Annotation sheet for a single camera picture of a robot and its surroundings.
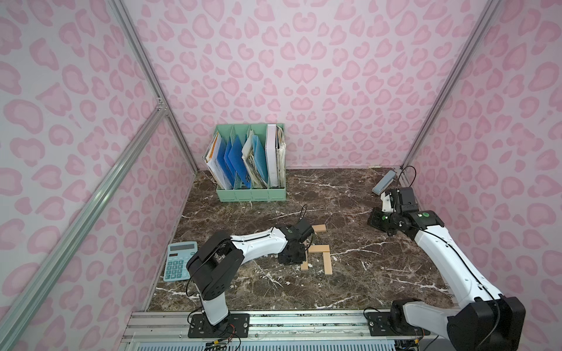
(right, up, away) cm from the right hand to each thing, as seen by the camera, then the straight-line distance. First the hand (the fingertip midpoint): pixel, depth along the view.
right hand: (367, 217), depth 81 cm
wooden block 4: (-14, -20, +4) cm, 24 cm away
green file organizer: (-45, +34, +17) cm, 59 cm away
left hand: (-24, -17, +6) cm, 30 cm away
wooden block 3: (-17, -15, +10) cm, 24 cm away
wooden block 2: (-15, -7, +18) cm, 25 cm away
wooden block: (-23, -19, +4) cm, 30 cm away
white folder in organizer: (-37, +24, +14) cm, 46 cm away
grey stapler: (+18, +13, +26) cm, 34 cm away
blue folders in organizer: (-52, +22, +16) cm, 59 cm away
